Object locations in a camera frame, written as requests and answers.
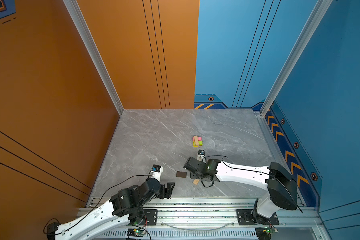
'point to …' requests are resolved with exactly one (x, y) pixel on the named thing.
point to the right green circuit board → (271, 230)
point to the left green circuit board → (137, 232)
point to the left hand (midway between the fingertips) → (168, 182)
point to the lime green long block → (200, 142)
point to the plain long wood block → (196, 140)
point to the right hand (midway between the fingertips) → (192, 174)
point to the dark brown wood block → (181, 174)
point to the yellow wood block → (194, 146)
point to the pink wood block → (199, 138)
